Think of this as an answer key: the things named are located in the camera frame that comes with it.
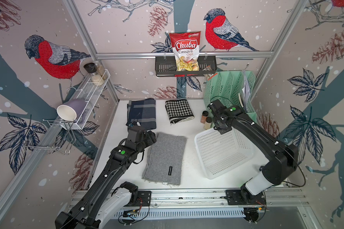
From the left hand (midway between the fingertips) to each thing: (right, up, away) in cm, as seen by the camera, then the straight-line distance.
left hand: (153, 133), depth 77 cm
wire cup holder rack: (-39, +2, -19) cm, 43 cm away
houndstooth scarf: (+15, +12, +30) cm, 36 cm away
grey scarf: (+6, -19, +5) cm, 20 cm away
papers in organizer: (+59, +24, +15) cm, 66 cm away
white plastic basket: (+40, -15, +11) cm, 44 cm away
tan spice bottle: (+34, +3, +18) cm, 38 cm away
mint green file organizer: (+58, +30, +34) cm, 74 cm away
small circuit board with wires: (-12, -40, -6) cm, 42 cm away
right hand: (+36, +5, +6) cm, 37 cm away
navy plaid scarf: (-14, +11, +33) cm, 38 cm away
